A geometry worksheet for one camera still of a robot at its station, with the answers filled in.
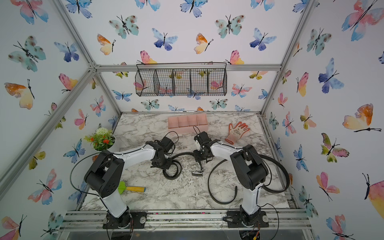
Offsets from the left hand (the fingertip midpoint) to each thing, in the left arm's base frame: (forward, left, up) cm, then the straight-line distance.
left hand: (168, 165), depth 92 cm
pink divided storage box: (+32, -18, +2) cm, 36 cm away
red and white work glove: (+24, -45, 0) cm, 51 cm away
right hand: (+6, -19, +2) cm, 20 cm away
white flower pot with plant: (+10, +36, +15) cm, 40 cm away
